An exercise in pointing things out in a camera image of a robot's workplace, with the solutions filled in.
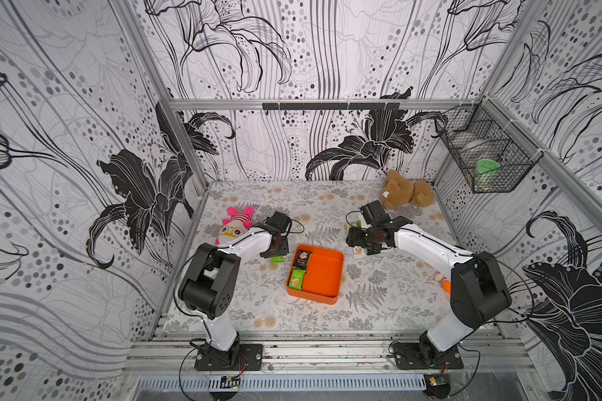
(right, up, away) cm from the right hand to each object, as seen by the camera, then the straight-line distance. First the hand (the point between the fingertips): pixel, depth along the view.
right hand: (356, 237), depth 91 cm
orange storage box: (-15, -13, -3) cm, 20 cm away
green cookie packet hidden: (-30, -8, -1) cm, 31 cm away
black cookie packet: (-20, -8, 0) cm, 22 cm away
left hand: (-29, -6, +3) cm, 30 cm away
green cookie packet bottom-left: (-22, -14, -5) cm, 27 cm away
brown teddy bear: (+20, +18, +13) cm, 30 cm away
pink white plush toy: (-46, +5, +7) cm, 47 cm away
